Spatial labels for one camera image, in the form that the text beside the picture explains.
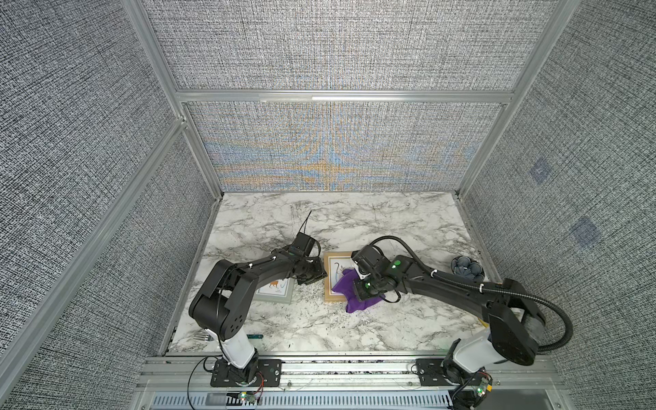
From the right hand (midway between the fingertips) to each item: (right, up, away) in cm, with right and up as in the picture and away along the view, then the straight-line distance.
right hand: (354, 286), depth 82 cm
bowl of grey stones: (+42, +4, +10) cm, 43 cm away
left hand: (-8, +2, +9) cm, 12 cm away
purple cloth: (-3, 0, -1) cm, 3 cm away
